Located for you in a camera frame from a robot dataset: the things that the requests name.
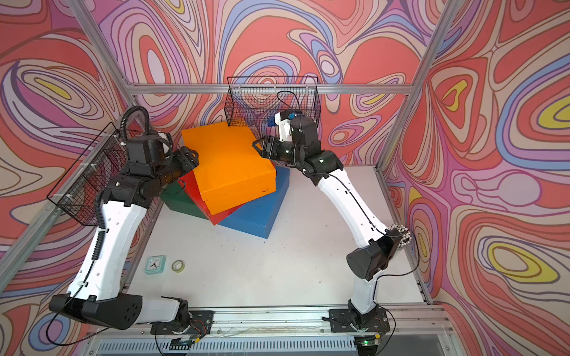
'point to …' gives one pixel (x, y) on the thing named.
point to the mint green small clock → (155, 264)
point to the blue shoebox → (256, 216)
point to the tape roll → (178, 266)
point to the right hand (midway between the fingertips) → (259, 151)
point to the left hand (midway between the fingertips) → (195, 155)
